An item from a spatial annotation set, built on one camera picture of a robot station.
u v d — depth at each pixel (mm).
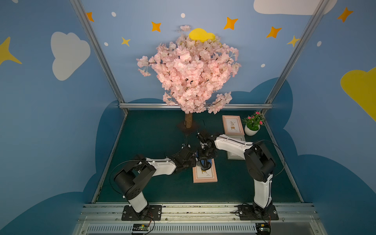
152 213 740
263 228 730
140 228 718
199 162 879
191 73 566
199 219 738
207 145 707
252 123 1008
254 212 675
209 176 864
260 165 513
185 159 720
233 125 1125
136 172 514
